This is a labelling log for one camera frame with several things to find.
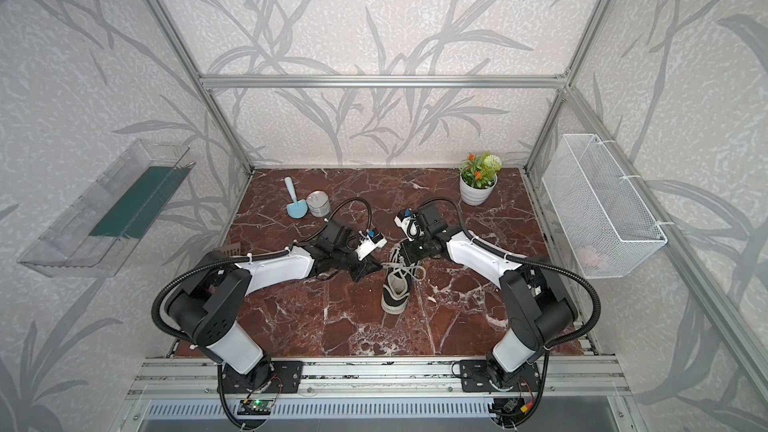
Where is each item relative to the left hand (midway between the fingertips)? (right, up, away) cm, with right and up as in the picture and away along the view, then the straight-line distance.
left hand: (382, 257), depth 88 cm
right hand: (+6, +4, +2) cm, 7 cm away
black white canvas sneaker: (+5, -4, -3) cm, 7 cm away
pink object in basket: (+52, +4, -15) cm, 54 cm away
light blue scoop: (-32, +13, +20) cm, 40 cm away
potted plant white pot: (+31, +24, +11) cm, 41 cm away
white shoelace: (+4, -2, 0) cm, 5 cm away
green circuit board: (-30, -33, -17) cm, 47 cm away
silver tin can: (-23, +15, +15) cm, 32 cm away
